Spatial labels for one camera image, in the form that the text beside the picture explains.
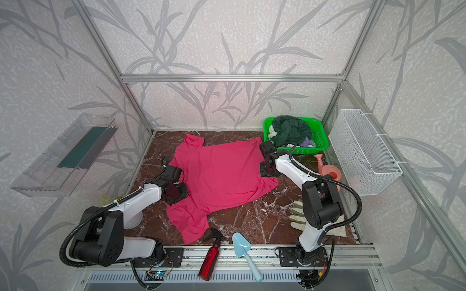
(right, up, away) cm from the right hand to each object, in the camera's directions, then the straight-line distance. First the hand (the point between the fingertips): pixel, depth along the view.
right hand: (267, 166), depth 94 cm
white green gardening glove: (+13, -23, -11) cm, 28 cm away
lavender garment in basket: (+25, +13, +12) cm, 30 cm away
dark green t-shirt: (+14, +21, +11) cm, 27 cm away
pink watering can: (+30, -1, -4) cm, 31 cm away
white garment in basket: (+6, +20, +22) cm, 30 cm away
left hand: (-40, -11, -3) cm, 41 cm away
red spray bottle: (-26, -34, -21) cm, 48 cm away
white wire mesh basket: (+30, +6, -31) cm, 44 cm away
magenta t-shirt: (-26, -5, 0) cm, 26 cm away
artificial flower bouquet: (-79, -15, -6) cm, 81 cm away
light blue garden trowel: (-13, -32, -17) cm, 38 cm away
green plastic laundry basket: (+33, +17, +16) cm, 41 cm away
